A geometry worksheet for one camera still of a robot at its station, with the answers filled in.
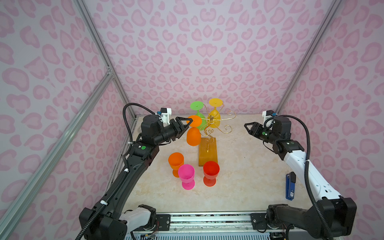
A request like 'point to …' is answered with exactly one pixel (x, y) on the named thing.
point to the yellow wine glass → (214, 117)
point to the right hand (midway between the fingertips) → (248, 124)
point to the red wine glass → (211, 170)
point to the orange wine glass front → (176, 159)
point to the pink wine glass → (186, 172)
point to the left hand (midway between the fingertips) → (192, 120)
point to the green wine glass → (198, 105)
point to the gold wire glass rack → (208, 146)
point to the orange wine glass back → (194, 136)
